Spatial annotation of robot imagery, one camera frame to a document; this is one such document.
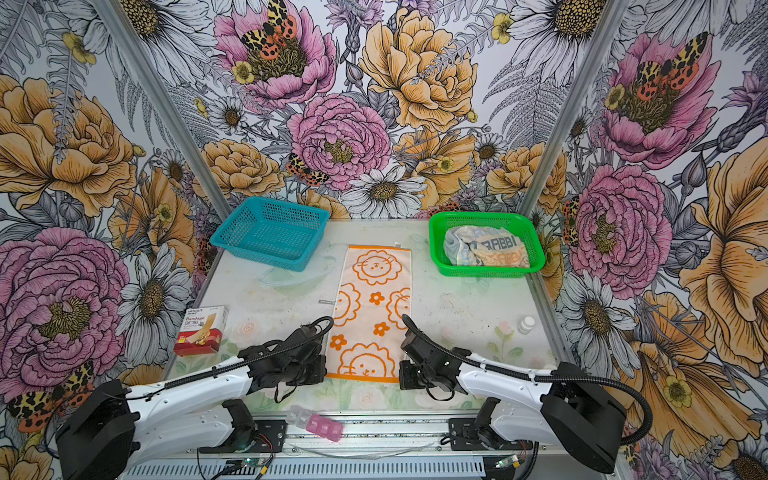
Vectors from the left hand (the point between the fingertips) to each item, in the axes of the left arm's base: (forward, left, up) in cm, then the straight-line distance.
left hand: (322, 380), depth 82 cm
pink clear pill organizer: (-10, +1, 0) cm, 10 cm away
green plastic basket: (+53, -38, +7) cm, 66 cm away
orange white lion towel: (+12, -12, -1) cm, 17 cm away
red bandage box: (+14, +37, +2) cm, 39 cm away
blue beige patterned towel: (+40, -49, +9) cm, 64 cm away
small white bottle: (+13, -59, +4) cm, 60 cm away
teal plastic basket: (+58, +28, -2) cm, 64 cm away
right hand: (-3, -22, 0) cm, 22 cm away
